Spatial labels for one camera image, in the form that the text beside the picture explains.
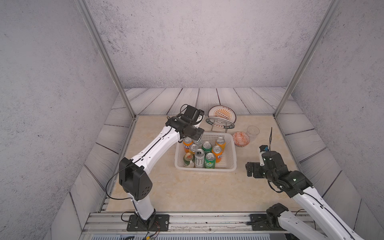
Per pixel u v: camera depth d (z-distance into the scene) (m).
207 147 0.89
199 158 0.82
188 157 0.85
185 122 0.60
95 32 0.78
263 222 0.71
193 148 0.89
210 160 0.85
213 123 1.06
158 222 0.72
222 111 1.02
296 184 0.49
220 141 0.91
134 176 0.44
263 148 0.68
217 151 0.87
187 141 0.91
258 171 0.67
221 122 0.97
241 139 1.05
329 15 0.73
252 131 1.06
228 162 0.93
